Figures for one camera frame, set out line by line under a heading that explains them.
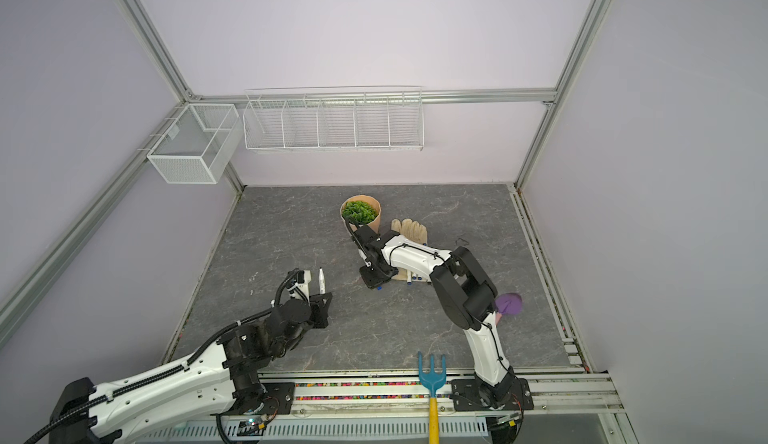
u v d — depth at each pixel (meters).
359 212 0.98
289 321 0.56
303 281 0.69
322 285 0.77
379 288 0.91
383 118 1.07
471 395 0.74
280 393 0.75
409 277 0.94
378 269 0.74
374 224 0.96
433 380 0.75
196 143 0.99
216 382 0.52
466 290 0.52
